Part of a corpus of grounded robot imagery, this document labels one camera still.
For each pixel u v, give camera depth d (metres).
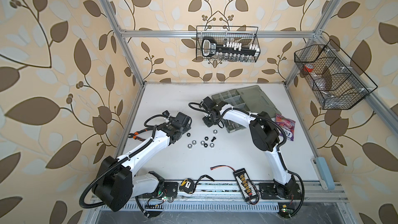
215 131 0.94
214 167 0.82
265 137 0.56
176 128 0.61
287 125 0.94
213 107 0.74
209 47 0.85
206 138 0.92
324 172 0.75
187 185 0.74
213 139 0.91
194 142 0.91
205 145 0.89
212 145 0.89
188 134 0.94
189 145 0.89
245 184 0.75
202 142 0.91
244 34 0.91
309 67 0.88
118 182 0.40
